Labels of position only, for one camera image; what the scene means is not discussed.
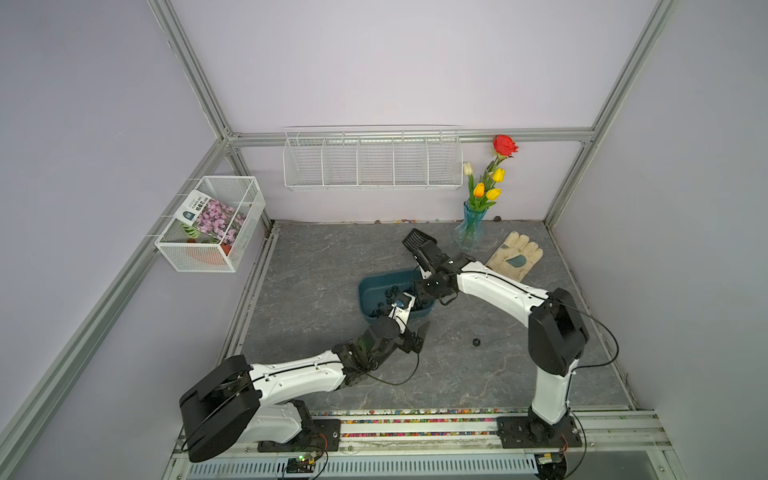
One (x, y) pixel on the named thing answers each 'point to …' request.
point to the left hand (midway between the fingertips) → (415, 317)
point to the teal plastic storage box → (378, 293)
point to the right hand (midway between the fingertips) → (422, 289)
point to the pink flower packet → (213, 219)
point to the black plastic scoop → (416, 238)
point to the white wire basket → (182, 248)
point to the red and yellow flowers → (484, 193)
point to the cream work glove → (515, 257)
